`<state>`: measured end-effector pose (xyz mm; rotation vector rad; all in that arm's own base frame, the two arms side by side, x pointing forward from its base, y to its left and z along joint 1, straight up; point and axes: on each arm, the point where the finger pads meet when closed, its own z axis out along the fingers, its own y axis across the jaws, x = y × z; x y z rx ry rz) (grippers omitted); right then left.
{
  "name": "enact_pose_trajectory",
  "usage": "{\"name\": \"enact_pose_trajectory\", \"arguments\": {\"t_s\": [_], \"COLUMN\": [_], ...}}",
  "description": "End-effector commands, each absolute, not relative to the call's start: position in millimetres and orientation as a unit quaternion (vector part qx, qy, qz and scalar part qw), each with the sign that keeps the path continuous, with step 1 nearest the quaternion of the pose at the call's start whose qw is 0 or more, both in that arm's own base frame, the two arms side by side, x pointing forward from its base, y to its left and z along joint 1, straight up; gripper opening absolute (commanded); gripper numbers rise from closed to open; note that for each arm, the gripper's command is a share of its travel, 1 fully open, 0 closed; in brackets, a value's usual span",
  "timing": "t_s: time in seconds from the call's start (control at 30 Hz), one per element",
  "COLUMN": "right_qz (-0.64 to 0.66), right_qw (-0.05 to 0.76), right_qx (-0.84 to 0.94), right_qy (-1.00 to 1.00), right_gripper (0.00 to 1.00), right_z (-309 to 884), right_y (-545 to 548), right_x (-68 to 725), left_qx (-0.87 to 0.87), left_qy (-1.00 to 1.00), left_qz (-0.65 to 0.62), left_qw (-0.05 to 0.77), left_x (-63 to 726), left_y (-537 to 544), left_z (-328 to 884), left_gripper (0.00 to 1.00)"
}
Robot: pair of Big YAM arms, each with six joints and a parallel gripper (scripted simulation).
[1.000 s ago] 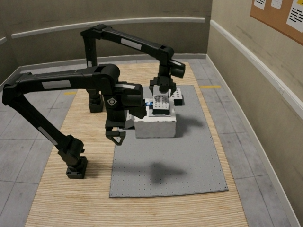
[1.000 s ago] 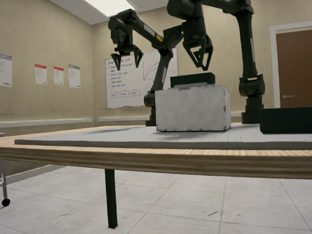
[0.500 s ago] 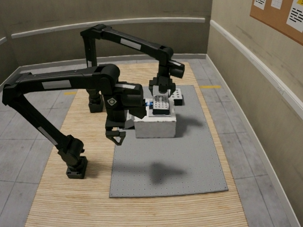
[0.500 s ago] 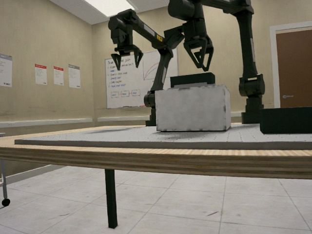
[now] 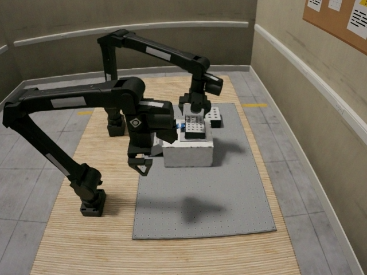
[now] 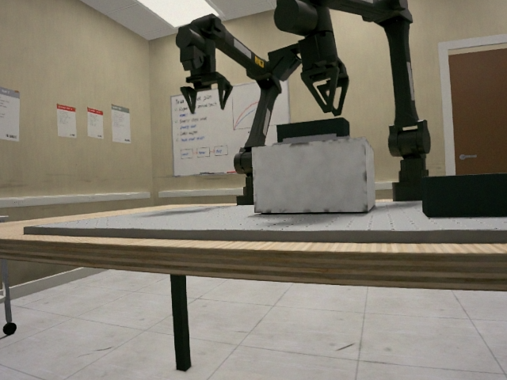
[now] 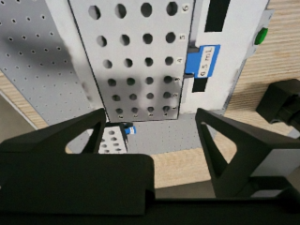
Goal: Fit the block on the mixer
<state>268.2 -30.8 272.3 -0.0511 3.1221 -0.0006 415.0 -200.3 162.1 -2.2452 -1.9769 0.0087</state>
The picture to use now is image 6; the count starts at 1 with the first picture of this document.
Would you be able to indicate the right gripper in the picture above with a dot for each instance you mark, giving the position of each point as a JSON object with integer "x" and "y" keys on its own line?
{"x": 201, "y": 83}

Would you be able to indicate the grey work mat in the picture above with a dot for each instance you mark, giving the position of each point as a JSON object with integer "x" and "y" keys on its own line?
{"x": 386, "y": 222}

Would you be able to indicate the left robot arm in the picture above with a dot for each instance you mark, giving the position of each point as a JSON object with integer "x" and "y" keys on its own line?
{"x": 301, "y": 16}

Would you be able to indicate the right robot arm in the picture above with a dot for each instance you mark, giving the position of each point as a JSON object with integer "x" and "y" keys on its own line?
{"x": 203, "y": 32}

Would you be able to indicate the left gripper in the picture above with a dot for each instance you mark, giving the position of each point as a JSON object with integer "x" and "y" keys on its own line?
{"x": 324, "y": 70}

